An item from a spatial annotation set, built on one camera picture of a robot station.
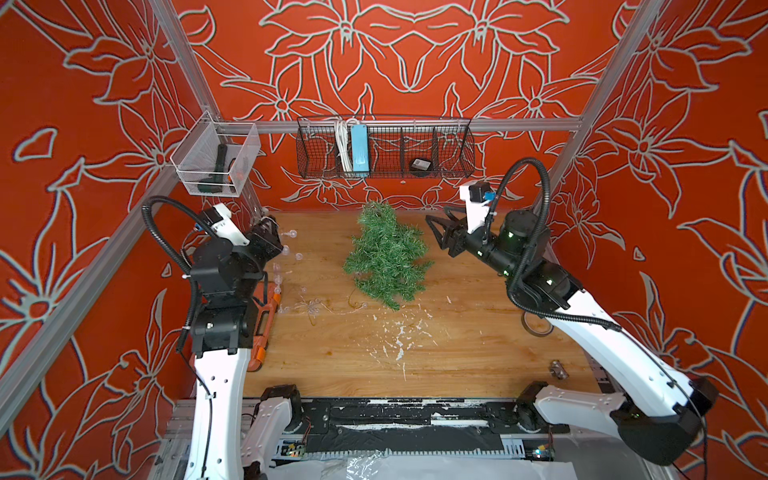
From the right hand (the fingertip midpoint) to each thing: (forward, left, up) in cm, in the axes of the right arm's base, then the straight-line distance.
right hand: (430, 212), depth 61 cm
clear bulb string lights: (-2, +35, -37) cm, 51 cm away
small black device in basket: (+37, -1, -14) cm, 40 cm away
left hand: (-1, +33, 0) cm, 33 cm away
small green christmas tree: (-1, +9, -14) cm, 17 cm away
